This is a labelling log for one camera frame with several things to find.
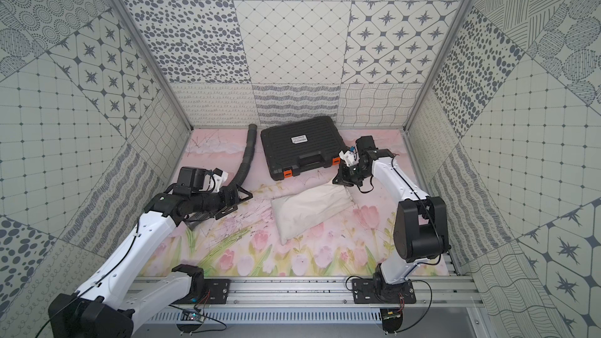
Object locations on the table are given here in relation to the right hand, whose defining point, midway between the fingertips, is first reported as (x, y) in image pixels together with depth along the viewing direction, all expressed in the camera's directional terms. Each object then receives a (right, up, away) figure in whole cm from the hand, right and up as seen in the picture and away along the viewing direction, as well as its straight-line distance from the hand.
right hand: (335, 183), depth 86 cm
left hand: (-32, -3, -10) cm, 34 cm away
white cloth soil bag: (-15, -10, -1) cm, 18 cm away
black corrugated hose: (-39, +23, +31) cm, 55 cm away
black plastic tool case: (-13, +14, +16) cm, 25 cm away
